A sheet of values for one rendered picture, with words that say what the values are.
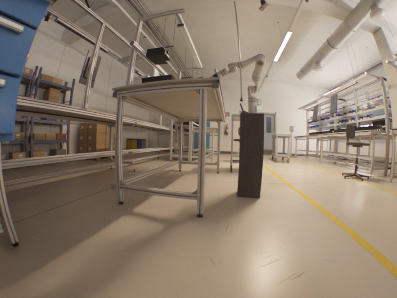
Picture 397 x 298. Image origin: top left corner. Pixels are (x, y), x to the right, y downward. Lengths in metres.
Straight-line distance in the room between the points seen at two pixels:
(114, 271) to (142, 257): 0.16
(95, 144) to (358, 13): 6.85
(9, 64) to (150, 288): 0.77
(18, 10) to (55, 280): 0.85
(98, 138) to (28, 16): 4.43
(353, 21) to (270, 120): 6.25
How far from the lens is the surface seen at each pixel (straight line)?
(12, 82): 0.37
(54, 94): 4.54
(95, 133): 4.69
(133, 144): 7.29
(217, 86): 1.15
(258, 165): 1.66
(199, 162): 1.13
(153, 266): 0.81
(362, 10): 4.21
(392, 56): 4.73
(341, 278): 0.89
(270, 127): 8.53
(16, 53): 0.39
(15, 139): 4.05
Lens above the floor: 0.55
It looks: 2 degrees down
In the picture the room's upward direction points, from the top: 1 degrees clockwise
